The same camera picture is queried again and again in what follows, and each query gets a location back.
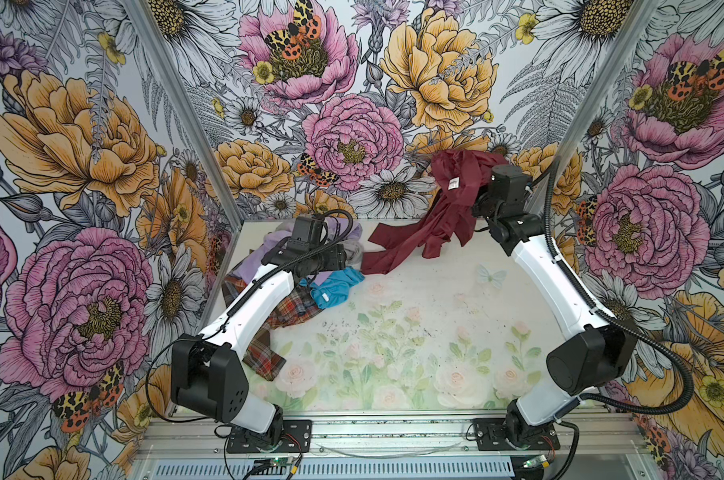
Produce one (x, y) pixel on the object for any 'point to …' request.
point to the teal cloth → (335, 289)
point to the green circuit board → (281, 461)
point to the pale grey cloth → (354, 250)
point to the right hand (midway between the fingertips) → (463, 182)
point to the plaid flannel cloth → (260, 355)
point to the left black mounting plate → (297, 437)
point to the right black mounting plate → (490, 435)
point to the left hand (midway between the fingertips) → (333, 264)
